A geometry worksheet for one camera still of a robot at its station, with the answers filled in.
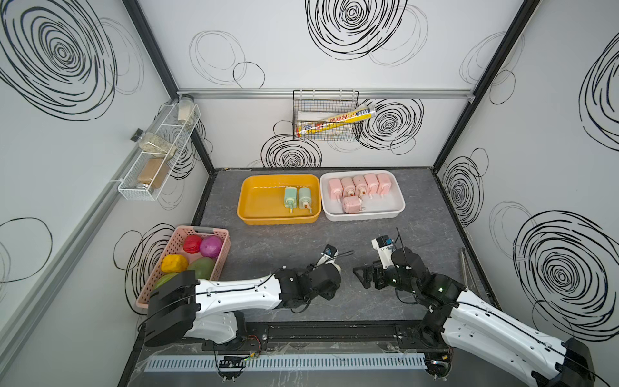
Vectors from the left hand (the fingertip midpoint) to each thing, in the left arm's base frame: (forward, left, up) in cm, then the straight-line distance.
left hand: (333, 277), depth 77 cm
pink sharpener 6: (+31, -9, -2) cm, 32 cm away
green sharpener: (+33, +17, -1) cm, 37 cm away
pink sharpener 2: (+40, -8, -1) cm, 41 cm away
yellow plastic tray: (+36, +30, -7) cm, 48 cm away
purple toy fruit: (+11, +44, -3) cm, 46 cm away
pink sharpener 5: (+42, -24, -1) cm, 49 cm away
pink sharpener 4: (+42, -19, -1) cm, 46 cm away
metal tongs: (+8, -49, -5) cm, 50 cm away
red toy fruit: (+12, +52, -4) cm, 53 cm away
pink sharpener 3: (+41, -13, -1) cm, 43 cm away
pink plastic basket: (+12, +58, -5) cm, 60 cm away
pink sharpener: (+40, -2, -2) cm, 40 cm away
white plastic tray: (+34, -21, -7) cm, 40 cm away
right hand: (+2, -10, +3) cm, 10 cm away
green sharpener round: (+33, +10, -1) cm, 34 cm away
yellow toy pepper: (+4, +55, -3) cm, 55 cm away
